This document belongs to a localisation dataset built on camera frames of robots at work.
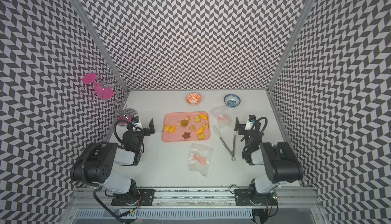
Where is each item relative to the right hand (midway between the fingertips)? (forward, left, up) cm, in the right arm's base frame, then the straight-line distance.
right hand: (245, 119), depth 90 cm
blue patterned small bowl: (+21, +4, -7) cm, 23 cm away
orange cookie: (-2, +27, -9) cm, 29 cm away
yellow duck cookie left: (0, +49, -8) cm, 49 cm away
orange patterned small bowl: (+24, +32, -8) cm, 41 cm away
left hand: (0, +60, 0) cm, 60 cm away
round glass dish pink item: (+8, +76, -5) cm, 77 cm away
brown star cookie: (-5, +36, -9) cm, 38 cm away
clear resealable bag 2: (+9, +12, -8) cm, 17 cm away
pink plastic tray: (+7, +45, -9) cm, 47 cm away
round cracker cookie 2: (+2, +24, -10) cm, 26 cm away
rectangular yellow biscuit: (+8, +29, -10) cm, 32 cm away
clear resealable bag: (-20, +27, -9) cm, 35 cm away
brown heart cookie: (+3, +38, -8) cm, 39 cm away
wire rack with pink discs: (+7, +78, +21) cm, 82 cm away
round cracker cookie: (0, +32, -8) cm, 33 cm away
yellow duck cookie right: (-2, +46, -9) cm, 47 cm away
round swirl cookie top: (+8, +36, -9) cm, 38 cm away
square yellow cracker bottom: (-6, +27, -9) cm, 29 cm away
